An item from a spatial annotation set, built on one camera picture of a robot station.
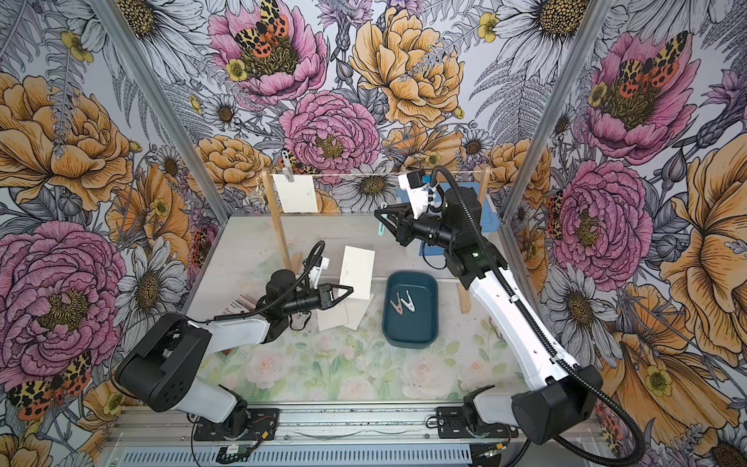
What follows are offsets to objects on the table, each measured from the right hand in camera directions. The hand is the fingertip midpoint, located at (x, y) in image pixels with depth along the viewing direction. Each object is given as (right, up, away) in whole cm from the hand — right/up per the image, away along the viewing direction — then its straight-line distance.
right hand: (377, 219), depth 66 cm
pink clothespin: (+6, -26, +28) cm, 39 cm away
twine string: (-1, +22, +46) cm, 51 cm away
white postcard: (-6, -14, +19) cm, 24 cm away
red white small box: (-43, -24, +26) cm, 56 cm away
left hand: (-7, -20, +17) cm, 28 cm away
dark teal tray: (+12, -32, +24) cm, 42 cm away
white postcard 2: (-7, -27, +28) cm, 40 cm away
